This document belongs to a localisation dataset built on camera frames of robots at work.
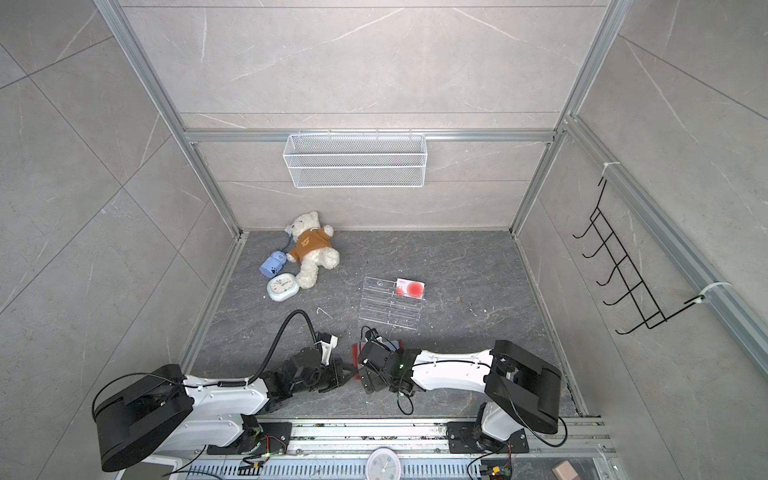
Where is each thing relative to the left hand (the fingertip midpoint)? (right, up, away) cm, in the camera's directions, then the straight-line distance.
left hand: (361, 367), depth 81 cm
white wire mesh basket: (-3, +64, +20) cm, 67 cm away
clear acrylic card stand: (+5, +15, +17) cm, 23 cm away
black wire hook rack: (+62, +24, -18) cm, 68 cm away
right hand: (+5, -2, +4) cm, 6 cm away
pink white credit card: (+15, +21, +11) cm, 28 cm away
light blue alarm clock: (-29, +20, +19) cm, 40 cm away
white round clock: (+7, -18, -13) cm, 23 cm away
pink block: (+49, -19, -14) cm, 54 cm away
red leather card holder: (-2, +3, +5) cm, 6 cm away
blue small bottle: (-33, +28, +22) cm, 49 cm away
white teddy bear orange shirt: (-19, +34, +23) cm, 45 cm away
